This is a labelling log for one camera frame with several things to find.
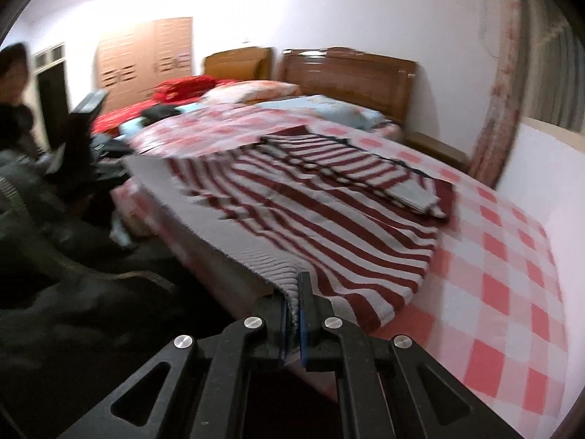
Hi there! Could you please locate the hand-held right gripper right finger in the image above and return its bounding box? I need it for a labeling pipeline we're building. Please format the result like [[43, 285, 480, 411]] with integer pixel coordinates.
[[297, 272, 524, 439]]

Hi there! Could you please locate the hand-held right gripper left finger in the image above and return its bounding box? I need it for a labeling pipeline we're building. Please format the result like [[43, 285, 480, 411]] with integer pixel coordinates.
[[57, 296, 293, 439]]

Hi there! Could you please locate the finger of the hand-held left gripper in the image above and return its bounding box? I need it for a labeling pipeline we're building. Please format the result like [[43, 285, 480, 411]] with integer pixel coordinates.
[[68, 89, 109, 117]]

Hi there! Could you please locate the striped knit sweater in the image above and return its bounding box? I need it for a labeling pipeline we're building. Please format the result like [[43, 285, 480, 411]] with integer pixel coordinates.
[[123, 132, 458, 330]]

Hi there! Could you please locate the person in dark clothes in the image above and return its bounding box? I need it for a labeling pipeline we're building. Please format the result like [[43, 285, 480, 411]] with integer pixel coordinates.
[[0, 101, 238, 431]]

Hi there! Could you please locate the dark doorway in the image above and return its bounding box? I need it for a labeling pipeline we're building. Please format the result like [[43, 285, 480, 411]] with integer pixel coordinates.
[[33, 42, 69, 151]]

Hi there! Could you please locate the wooden wardrobe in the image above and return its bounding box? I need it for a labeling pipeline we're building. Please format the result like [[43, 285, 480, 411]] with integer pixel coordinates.
[[94, 17, 193, 113]]

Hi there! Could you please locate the dark cloth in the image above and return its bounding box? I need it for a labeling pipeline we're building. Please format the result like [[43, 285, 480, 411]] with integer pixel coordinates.
[[141, 105, 180, 123]]

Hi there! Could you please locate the person's head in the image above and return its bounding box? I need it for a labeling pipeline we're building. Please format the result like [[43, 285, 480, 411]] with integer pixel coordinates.
[[0, 42, 30, 106]]

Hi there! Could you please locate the red quilt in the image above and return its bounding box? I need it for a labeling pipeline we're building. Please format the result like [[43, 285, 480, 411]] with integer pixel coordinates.
[[91, 75, 229, 135]]

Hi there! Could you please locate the small wooden headboard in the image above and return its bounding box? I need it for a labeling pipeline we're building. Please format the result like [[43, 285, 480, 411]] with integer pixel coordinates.
[[203, 47, 273, 83]]

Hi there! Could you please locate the orange floral pillow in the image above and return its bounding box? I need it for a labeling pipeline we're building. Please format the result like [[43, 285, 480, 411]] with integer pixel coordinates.
[[201, 80, 300, 106]]

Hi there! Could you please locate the pink checked blanket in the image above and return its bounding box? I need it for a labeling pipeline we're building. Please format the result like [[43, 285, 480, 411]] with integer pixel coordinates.
[[112, 103, 570, 431]]

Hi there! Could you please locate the blue floral pillow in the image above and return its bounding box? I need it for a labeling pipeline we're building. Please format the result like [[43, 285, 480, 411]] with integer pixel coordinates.
[[256, 94, 385, 131]]

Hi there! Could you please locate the wooden nightstand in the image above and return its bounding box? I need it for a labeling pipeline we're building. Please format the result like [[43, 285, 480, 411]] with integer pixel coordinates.
[[404, 132, 471, 172]]

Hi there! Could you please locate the large wooden headboard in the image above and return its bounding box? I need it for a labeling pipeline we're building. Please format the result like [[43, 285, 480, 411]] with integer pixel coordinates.
[[279, 48, 419, 126]]

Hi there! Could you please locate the pink floral curtain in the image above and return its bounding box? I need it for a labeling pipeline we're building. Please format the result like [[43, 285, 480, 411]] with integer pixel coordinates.
[[471, 0, 526, 188]]

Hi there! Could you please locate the window with white grille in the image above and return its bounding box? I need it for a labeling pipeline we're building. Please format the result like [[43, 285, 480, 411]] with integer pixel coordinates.
[[521, 9, 585, 131]]

